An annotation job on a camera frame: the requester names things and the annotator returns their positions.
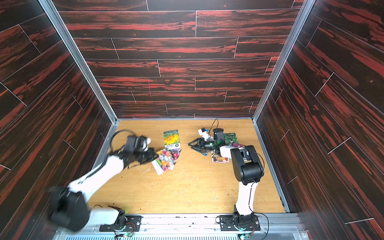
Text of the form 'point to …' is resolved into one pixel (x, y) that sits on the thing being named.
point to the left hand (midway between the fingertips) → (160, 155)
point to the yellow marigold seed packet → (171, 139)
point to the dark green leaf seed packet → (230, 138)
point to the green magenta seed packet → (237, 145)
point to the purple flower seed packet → (205, 154)
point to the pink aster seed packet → (160, 165)
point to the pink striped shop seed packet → (218, 159)
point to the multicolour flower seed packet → (167, 159)
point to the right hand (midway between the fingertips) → (191, 145)
